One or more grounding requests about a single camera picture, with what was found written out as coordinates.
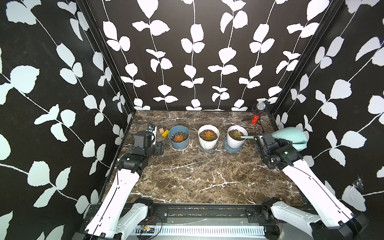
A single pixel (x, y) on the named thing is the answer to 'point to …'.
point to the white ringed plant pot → (236, 136)
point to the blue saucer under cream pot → (212, 149)
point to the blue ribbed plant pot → (179, 130)
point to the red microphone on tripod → (257, 109)
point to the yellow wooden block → (165, 133)
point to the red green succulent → (208, 135)
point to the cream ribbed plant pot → (208, 144)
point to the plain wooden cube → (161, 130)
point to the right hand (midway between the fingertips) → (292, 141)
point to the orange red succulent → (178, 138)
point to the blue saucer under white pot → (233, 150)
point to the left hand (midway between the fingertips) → (155, 139)
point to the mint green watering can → (296, 135)
